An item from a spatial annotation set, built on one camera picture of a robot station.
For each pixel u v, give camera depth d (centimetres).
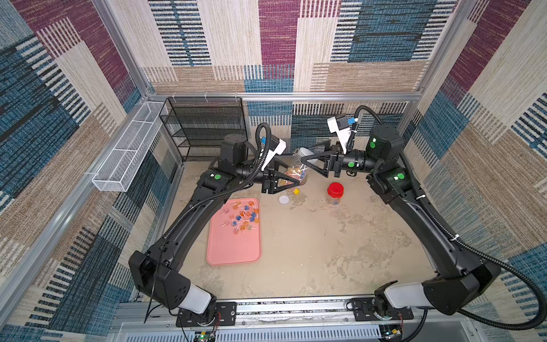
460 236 77
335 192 96
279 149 55
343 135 52
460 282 38
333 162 52
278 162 61
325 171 53
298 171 60
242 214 97
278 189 58
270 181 56
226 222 96
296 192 104
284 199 104
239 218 96
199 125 108
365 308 74
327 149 57
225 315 73
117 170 93
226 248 91
